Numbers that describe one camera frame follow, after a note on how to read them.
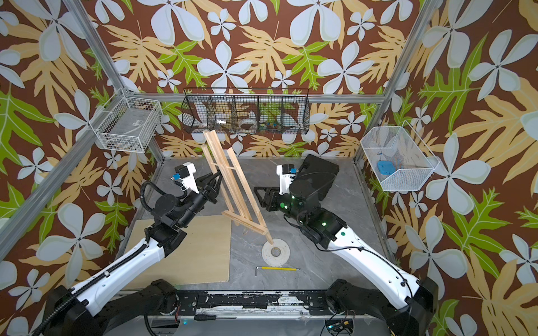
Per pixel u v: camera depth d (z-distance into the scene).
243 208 0.65
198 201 0.61
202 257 0.85
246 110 0.96
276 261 0.84
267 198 0.59
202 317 0.71
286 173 0.59
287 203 0.57
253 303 0.75
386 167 0.81
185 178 0.57
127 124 0.85
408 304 0.38
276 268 0.82
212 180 0.63
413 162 0.76
